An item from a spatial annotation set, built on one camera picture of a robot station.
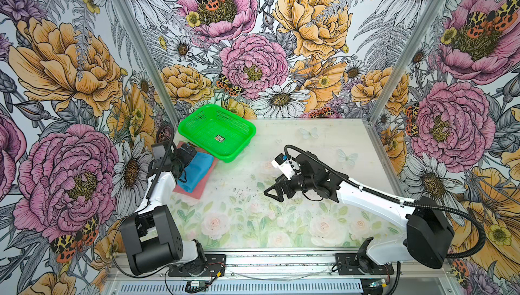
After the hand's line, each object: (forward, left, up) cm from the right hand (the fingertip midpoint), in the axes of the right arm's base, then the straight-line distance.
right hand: (274, 192), depth 77 cm
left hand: (+17, +35, -1) cm, 39 cm away
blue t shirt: (+14, +34, -6) cm, 37 cm away
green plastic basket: (+46, +29, -15) cm, 57 cm away
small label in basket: (+40, +28, -13) cm, 50 cm away
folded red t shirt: (+7, +32, -9) cm, 34 cm away
